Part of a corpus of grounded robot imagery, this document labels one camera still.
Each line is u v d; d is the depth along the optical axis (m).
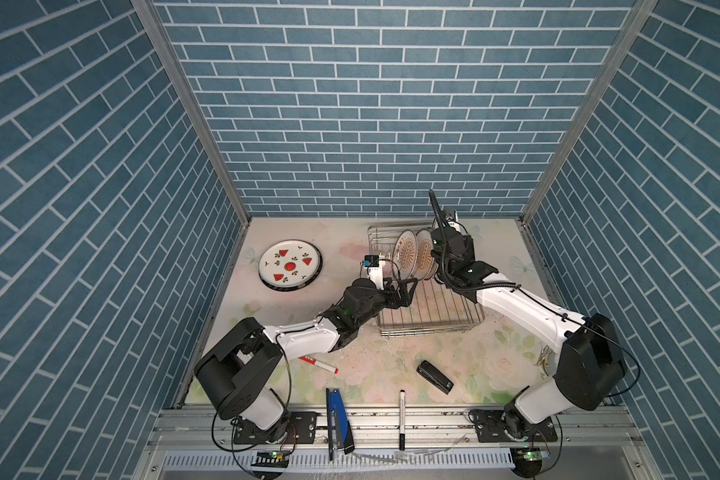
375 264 0.72
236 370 0.44
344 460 0.70
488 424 0.74
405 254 0.98
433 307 0.94
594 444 0.73
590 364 0.43
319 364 0.84
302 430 0.74
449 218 0.71
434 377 0.79
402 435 0.72
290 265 1.03
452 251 0.62
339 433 0.72
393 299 0.72
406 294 0.73
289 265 1.03
